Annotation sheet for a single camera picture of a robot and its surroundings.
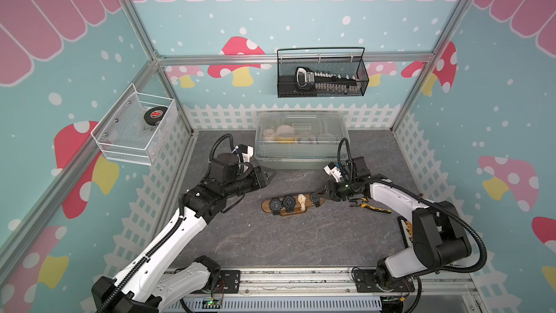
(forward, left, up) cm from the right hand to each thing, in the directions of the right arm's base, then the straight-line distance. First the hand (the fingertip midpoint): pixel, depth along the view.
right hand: (317, 194), depth 84 cm
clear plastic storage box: (+23, +6, +6) cm, 25 cm away
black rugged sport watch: (-4, +16, -1) cm, 17 cm away
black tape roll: (+20, +60, +24) cm, 68 cm away
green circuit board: (-34, +39, -11) cm, 53 cm away
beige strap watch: (-1, +6, -2) cm, 6 cm away
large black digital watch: (-3, +11, -1) cm, 12 cm away
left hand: (-3, +16, +16) cm, 23 cm away
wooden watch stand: (-3, +3, -3) cm, 5 cm away
